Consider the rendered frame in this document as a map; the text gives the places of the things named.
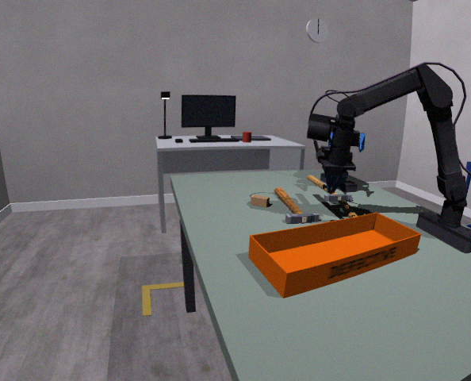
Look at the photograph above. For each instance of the hammer with grey head and wooden handle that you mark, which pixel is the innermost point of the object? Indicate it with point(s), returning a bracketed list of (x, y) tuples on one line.
[(332, 196)]

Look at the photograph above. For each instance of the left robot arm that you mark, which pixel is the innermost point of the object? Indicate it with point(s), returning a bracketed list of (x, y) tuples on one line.
[(437, 96)]

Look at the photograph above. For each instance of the small tan block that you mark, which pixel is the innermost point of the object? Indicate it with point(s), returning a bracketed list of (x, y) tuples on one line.
[(257, 200)]

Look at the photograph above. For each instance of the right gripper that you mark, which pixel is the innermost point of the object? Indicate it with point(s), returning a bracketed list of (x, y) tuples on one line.
[(356, 140)]

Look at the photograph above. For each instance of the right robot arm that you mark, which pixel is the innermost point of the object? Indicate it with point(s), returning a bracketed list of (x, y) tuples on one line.
[(346, 182)]

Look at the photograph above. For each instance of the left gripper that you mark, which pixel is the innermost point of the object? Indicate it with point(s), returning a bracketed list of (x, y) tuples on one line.
[(335, 164)]

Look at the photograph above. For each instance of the orange bin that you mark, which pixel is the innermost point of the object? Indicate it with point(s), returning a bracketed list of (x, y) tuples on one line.
[(343, 244)]

